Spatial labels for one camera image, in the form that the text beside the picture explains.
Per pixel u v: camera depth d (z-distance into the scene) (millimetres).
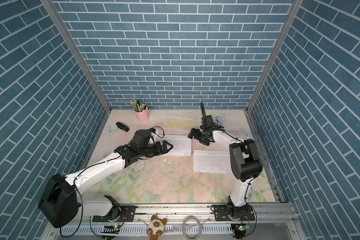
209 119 787
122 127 1070
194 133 872
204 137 826
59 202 402
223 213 736
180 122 1118
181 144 971
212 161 918
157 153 718
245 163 501
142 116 1079
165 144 737
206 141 831
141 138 619
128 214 738
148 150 688
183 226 684
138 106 1054
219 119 1089
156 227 678
